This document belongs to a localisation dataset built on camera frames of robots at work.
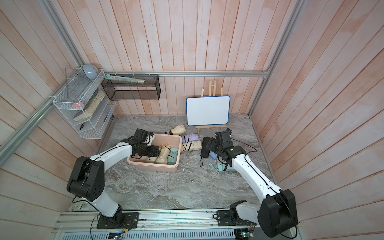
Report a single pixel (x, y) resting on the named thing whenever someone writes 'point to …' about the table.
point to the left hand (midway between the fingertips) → (154, 153)
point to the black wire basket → (120, 90)
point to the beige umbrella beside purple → (192, 146)
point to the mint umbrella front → (172, 157)
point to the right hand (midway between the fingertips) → (212, 143)
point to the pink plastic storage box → (173, 141)
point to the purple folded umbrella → (190, 137)
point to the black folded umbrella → (205, 152)
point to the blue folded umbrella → (213, 155)
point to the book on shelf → (92, 106)
